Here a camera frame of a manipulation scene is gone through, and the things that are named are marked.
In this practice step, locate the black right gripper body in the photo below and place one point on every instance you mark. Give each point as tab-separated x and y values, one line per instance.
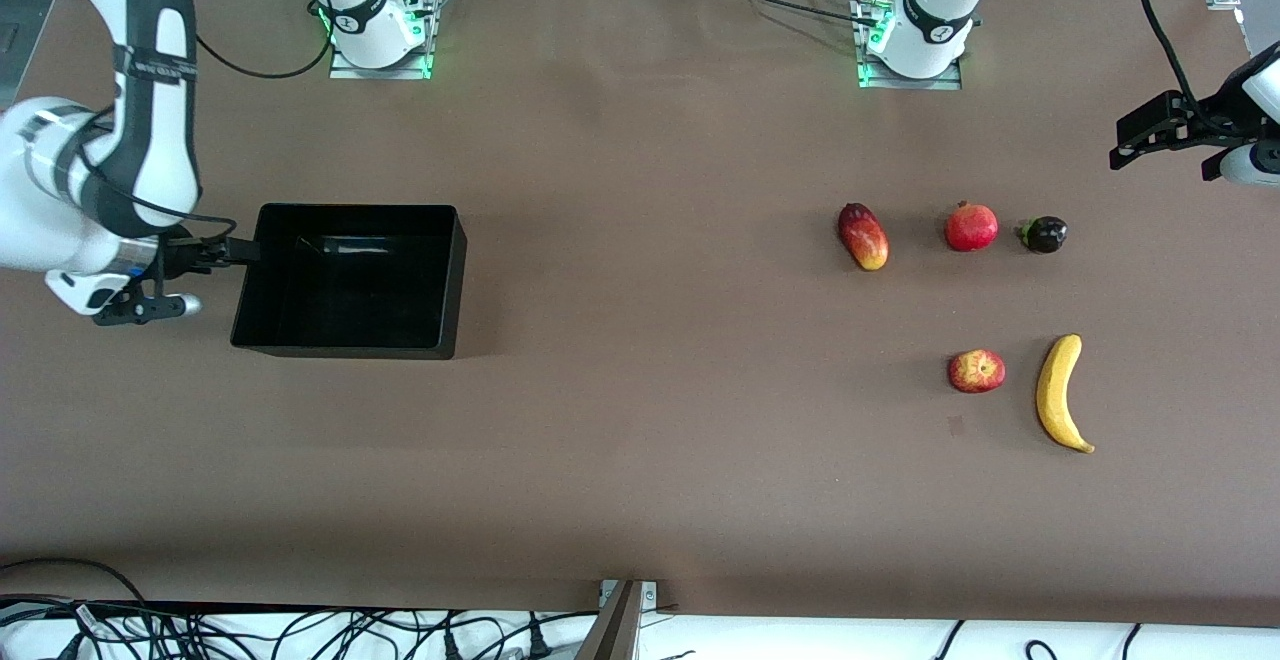
181	255

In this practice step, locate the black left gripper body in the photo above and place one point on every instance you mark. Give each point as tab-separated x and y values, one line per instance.
1203	124

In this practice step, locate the black plastic box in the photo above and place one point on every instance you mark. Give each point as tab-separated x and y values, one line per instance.
350	290

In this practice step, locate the yellow banana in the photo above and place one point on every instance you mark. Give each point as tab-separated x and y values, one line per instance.
1058	390

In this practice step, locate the red yellow apple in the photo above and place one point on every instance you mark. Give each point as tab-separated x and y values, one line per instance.
977	371

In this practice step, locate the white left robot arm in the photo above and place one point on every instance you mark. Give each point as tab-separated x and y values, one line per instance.
935	10

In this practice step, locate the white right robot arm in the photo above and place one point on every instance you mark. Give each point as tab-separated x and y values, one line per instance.
150	140

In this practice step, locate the dark purple eggplant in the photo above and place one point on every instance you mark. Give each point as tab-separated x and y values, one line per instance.
1045	235

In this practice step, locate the red pomegranate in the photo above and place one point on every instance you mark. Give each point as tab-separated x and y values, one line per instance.
972	228

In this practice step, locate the red yellow mango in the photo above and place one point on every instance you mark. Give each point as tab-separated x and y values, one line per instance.
864	237

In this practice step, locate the brown table cover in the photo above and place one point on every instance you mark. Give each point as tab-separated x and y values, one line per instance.
600	490

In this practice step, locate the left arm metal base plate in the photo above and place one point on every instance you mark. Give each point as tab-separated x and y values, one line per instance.
945	83

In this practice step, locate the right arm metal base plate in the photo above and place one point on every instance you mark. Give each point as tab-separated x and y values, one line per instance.
380	73

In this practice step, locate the aluminium post with bracket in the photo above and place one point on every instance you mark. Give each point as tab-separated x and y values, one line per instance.
620	630

